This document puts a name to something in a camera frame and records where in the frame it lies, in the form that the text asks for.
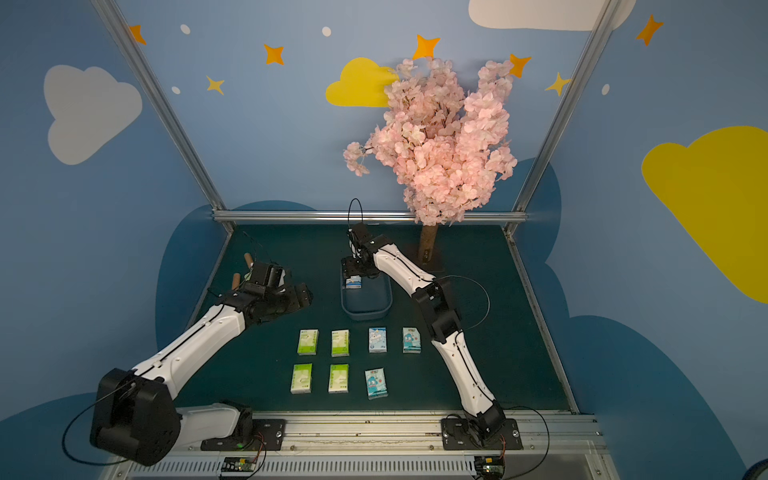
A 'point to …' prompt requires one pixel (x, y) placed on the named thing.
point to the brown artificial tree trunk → (428, 238)
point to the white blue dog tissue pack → (354, 282)
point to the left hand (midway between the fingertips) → (300, 295)
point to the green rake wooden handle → (236, 281)
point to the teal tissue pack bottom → (376, 383)
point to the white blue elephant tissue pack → (377, 340)
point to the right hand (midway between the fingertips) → (356, 268)
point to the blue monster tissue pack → (411, 340)
